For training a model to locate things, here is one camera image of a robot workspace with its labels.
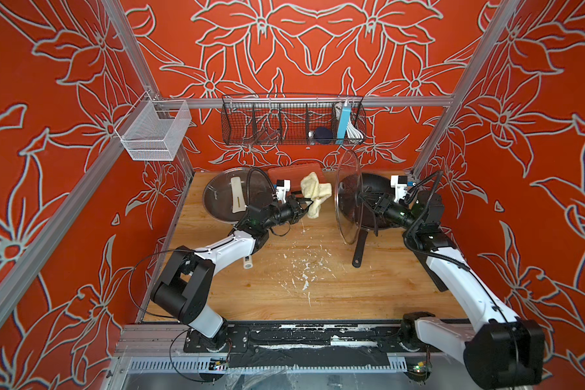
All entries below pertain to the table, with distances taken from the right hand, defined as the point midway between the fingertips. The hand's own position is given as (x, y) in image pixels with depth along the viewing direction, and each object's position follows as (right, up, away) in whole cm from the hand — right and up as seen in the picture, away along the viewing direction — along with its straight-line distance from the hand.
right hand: (356, 197), depth 72 cm
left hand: (-11, -1, +4) cm, 12 cm away
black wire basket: (-19, +32, +26) cm, 45 cm away
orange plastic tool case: (-18, +11, +43) cm, 47 cm away
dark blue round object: (-7, +24, +23) cm, 34 cm away
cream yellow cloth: (-13, +3, +5) cm, 14 cm away
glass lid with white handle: (-48, +1, +35) cm, 59 cm away
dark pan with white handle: (-34, -21, +6) cm, 40 cm away
